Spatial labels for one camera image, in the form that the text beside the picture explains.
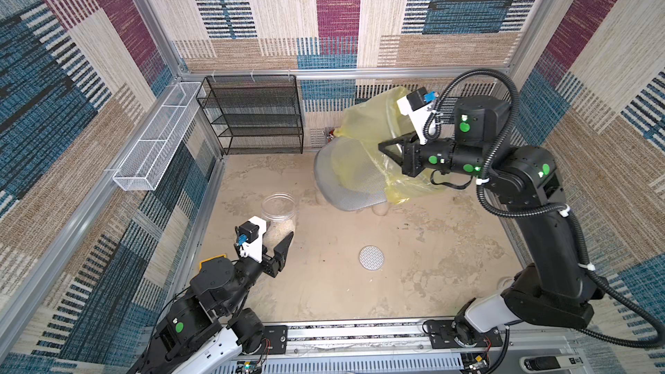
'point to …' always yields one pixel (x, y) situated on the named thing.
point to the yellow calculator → (211, 258)
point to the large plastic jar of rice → (279, 209)
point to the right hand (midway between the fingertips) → (387, 151)
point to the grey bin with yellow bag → (351, 171)
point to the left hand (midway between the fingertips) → (281, 229)
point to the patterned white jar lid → (371, 258)
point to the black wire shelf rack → (253, 114)
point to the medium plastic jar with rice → (380, 209)
